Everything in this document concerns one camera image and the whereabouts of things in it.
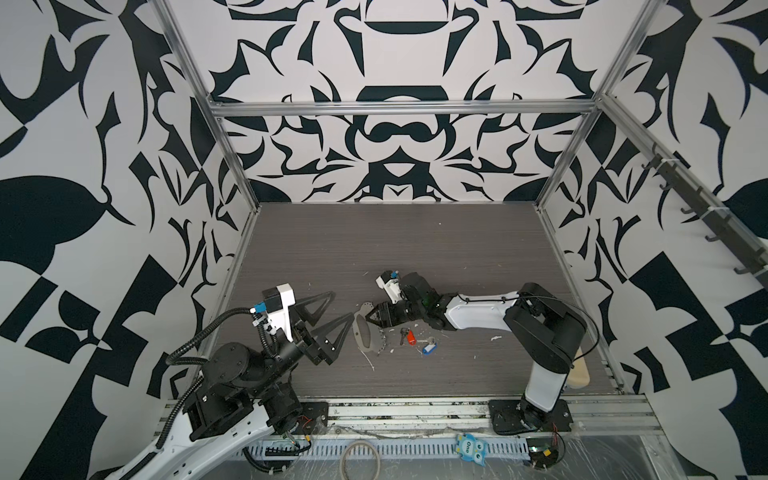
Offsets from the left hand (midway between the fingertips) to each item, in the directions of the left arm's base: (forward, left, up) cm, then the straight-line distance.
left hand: (341, 302), depth 55 cm
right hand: (+10, -5, -30) cm, 32 cm away
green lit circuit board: (-21, -45, -37) cm, 62 cm away
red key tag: (+6, -16, -36) cm, 40 cm away
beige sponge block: (-6, -58, -33) cm, 67 cm away
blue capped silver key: (+4, -21, -37) cm, 42 cm away
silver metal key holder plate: (+7, -3, -35) cm, 36 cm away
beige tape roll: (-18, -3, -35) cm, 40 cm away
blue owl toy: (-20, -27, -34) cm, 48 cm away
